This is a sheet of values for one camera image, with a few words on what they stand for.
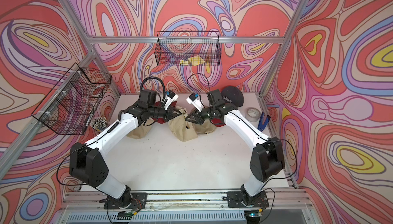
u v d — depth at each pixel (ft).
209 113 2.24
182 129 2.69
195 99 2.28
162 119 2.41
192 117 2.51
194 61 2.99
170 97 2.31
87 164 1.40
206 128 3.26
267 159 1.45
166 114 2.32
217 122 2.02
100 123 2.66
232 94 3.43
